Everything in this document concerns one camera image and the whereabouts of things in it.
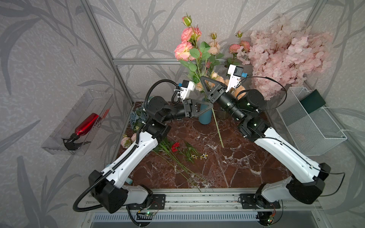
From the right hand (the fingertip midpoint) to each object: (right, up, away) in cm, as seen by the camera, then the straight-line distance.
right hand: (201, 78), depth 50 cm
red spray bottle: (-54, -25, +9) cm, 60 cm away
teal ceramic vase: (+7, -16, +52) cm, 55 cm away
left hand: (+4, -12, +1) cm, 12 cm away
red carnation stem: (-14, -34, +41) cm, 55 cm away
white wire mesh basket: (+52, -21, +13) cm, 58 cm away
